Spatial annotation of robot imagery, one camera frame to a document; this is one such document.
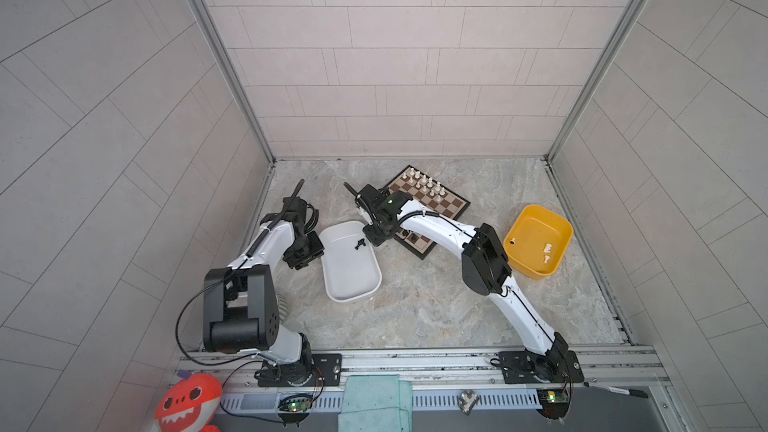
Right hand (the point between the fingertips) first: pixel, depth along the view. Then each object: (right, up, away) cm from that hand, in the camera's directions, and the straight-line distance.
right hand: (372, 238), depth 92 cm
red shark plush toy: (-34, -28, -32) cm, 54 cm away
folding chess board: (+17, +13, +13) cm, 26 cm away
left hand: (-14, -3, -4) cm, 15 cm away
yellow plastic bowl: (+52, -1, +2) cm, 52 cm away
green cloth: (+3, -33, -25) cm, 41 cm away
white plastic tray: (-6, -7, -2) cm, 10 cm away
